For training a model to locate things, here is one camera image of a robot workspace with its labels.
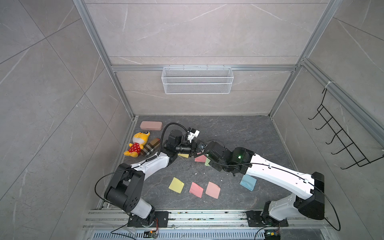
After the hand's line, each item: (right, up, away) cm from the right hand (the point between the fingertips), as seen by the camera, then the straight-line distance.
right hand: (217, 154), depth 74 cm
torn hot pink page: (-10, -22, +9) cm, 26 cm away
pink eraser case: (-45, +15, +39) cm, 61 cm away
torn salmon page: (-1, -23, +10) cm, 24 cm away
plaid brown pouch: (-41, +1, +22) cm, 47 cm away
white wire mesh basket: (-9, +46, +27) cm, 54 cm away
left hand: (-3, +2, +1) cm, 4 cm away
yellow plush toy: (-49, +5, +24) cm, 54 cm away
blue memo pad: (+19, -18, +10) cm, 28 cm away
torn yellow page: (-22, -20, +10) cm, 32 cm away
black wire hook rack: (+56, +1, -15) cm, 58 cm away
